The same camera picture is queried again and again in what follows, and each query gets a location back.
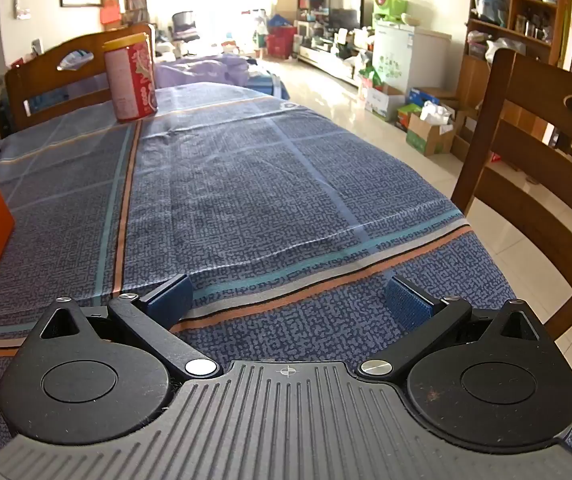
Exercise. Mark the wall light switch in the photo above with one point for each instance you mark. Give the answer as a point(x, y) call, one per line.
point(20, 8)

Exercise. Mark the red can with yellow lid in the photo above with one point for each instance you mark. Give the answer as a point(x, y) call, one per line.
point(130, 80)

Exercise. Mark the white television stand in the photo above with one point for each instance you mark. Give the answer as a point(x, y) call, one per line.
point(326, 57)

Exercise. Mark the green carton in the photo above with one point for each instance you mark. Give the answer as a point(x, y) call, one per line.
point(390, 9)

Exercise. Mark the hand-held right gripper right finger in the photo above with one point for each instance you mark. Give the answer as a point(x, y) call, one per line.
point(408, 305)

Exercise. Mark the wooden display shelf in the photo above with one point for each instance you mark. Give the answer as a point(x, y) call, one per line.
point(476, 85)

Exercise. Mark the white bowl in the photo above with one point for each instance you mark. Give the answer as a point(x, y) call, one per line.
point(411, 20)

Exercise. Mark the flat screen television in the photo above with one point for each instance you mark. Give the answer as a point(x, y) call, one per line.
point(346, 10)

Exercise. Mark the white chest freezer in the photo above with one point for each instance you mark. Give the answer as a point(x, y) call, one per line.
point(406, 55)

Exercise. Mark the red plastic basket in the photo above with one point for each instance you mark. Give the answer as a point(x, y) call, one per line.
point(281, 44)

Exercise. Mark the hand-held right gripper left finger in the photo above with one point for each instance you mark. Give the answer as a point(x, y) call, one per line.
point(170, 297)

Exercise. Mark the blue flat box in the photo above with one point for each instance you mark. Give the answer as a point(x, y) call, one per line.
point(426, 96)

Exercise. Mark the blue plaid tablecloth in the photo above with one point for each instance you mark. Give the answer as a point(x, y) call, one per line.
point(266, 185)

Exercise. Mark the purple blanket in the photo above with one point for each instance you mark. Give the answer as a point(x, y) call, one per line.
point(200, 71)

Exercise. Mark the wooden chair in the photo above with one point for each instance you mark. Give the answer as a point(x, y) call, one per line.
point(516, 110)
point(40, 77)

